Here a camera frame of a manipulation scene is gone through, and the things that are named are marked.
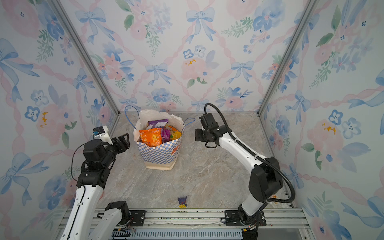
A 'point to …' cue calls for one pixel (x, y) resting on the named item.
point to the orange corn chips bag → (151, 137)
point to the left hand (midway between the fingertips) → (122, 134)
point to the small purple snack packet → (157, 124)
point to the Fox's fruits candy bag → (169, 127)
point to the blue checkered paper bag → (163, 157)
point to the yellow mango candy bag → (176, 135)
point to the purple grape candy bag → (165, 135)
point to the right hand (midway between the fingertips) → (199, 134)
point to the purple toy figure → (182, 202)
